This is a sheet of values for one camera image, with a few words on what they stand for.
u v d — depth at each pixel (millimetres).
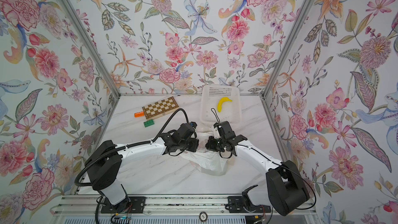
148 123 1037
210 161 768
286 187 421
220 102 1136
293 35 871
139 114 1102
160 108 1100
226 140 664
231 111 1104
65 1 748
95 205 738
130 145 506
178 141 661
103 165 454
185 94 1257
